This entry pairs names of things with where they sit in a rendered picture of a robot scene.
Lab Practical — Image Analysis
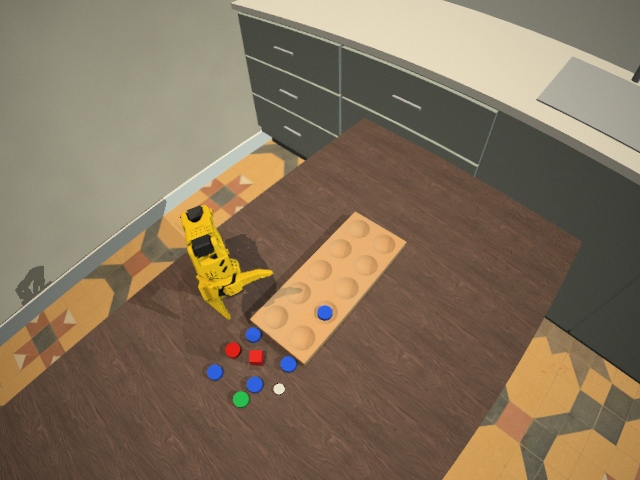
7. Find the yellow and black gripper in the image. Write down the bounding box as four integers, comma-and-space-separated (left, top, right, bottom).
198, 269, 273, 320

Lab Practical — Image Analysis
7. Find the green disc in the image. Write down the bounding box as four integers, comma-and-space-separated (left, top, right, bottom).
233, 391, 250, 408

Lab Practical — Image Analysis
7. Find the blue disc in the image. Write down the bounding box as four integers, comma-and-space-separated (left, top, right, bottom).
207, 365, 223, 381
281, 356, 297, 373
317, 305, 332, 321
247, 377, 263, 393
246, 327, 261, 343

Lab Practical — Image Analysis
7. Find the red cube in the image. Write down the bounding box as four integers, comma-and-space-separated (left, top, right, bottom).
249, 350, 264, 366

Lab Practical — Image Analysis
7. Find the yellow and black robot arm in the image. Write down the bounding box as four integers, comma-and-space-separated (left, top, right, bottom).
181, 205, 241, 282

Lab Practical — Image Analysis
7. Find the red disc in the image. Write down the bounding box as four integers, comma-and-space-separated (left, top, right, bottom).
225, 343, 241, 358

